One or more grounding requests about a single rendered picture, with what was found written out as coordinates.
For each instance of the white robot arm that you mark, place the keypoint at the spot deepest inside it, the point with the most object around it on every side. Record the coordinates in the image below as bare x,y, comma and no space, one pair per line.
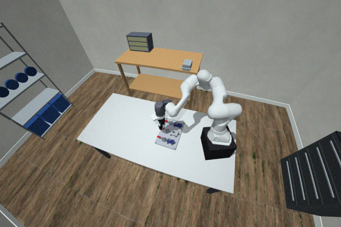
220,112

